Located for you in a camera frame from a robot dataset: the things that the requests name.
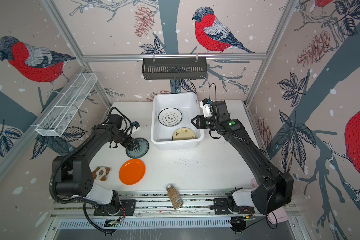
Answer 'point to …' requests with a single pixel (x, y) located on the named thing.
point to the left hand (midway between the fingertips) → (131, 141)
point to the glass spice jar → (176, 200)
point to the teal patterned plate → (139, 152)
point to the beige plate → (183, 133)
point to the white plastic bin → (172, 128)
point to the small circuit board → (111, 223)
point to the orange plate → (132, 171)
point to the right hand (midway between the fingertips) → (192, 122)
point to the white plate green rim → (170, 116)
